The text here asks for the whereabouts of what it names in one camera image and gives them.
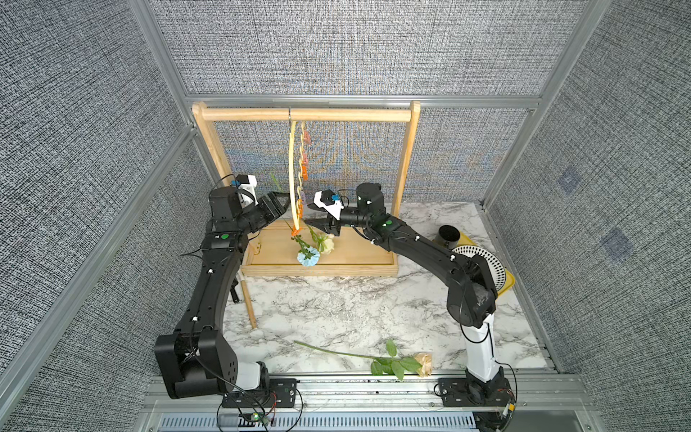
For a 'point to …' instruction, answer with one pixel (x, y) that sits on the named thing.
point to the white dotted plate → (495, 266)
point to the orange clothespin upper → (305, 173)
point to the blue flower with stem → (308, 256)
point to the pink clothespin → (307, 137)
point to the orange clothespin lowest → (295, 231)
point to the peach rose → (391, 363)
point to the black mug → (448, 237)
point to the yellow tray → (509, 279)
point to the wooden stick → (248, 305)
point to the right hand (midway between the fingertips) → (307, 203)
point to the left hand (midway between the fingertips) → (290, 196)
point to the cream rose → (327, 243)
